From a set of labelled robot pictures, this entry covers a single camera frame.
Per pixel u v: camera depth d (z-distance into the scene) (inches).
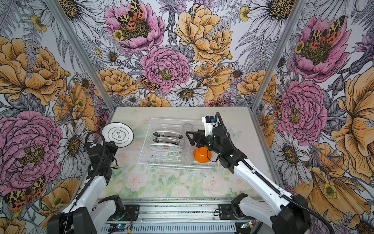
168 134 38.1
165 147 34.6
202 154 35.1
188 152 33.5
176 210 58.2
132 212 29.1
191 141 26.1
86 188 20.3
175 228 30.6
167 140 36.6
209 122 25.6
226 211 29.1
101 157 24.8
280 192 16.3
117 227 28.1
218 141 23.0
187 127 38.1
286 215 15.0
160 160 36.1
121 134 35.4
